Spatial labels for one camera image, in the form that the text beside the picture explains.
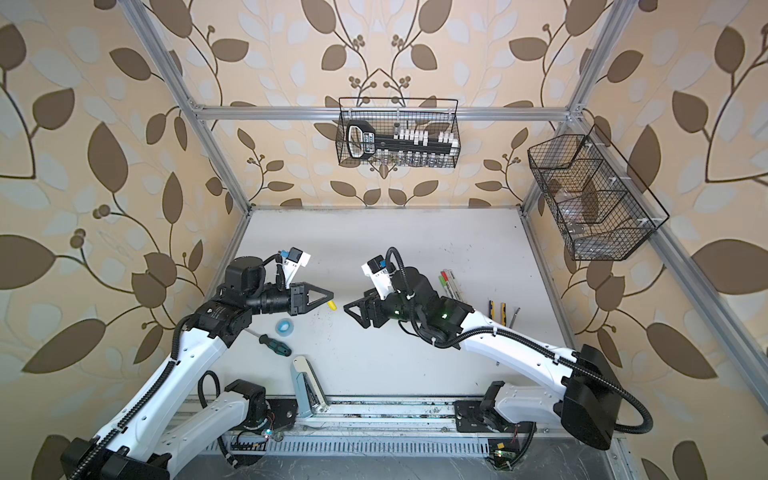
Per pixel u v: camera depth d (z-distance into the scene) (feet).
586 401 1.27
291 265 2.14
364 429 2.42
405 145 2.74
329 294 2.24
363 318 2.06
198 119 3.07
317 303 2.20
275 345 2.76
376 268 2.07
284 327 2.94
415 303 1.78
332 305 2.27
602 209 2.40
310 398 2.46
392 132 2.63
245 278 1.86
